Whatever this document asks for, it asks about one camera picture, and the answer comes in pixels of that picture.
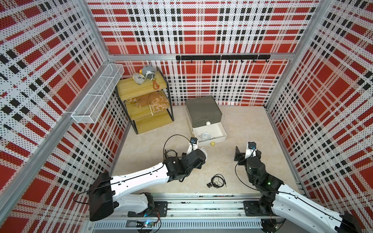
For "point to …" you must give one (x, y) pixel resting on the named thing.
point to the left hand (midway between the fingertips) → (199, 154)
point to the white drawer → (216, 130)
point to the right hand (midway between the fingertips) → (245, 147)
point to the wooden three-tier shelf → (147, 107)
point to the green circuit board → (147, 224)
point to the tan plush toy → (156, 101)
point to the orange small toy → (156, 86)
